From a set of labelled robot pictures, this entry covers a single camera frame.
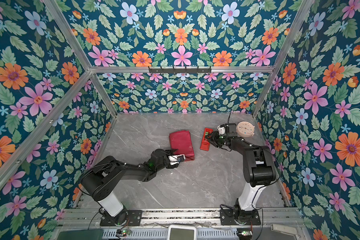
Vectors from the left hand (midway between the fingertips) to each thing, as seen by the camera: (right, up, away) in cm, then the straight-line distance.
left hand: (178, 149), depth 90 cm
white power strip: (+54, -33, -22) cm, 67 cm away
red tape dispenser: (+17, +2, +6) cm, 18 cm away
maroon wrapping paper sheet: (+1, +4, +6) cm, 7 cm away
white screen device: (+3, -34, -22) cm, 41 cm away
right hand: (+18, +7, +5) cm, 20 cm away
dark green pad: (-39, -37, -20) cm, 58 cm away
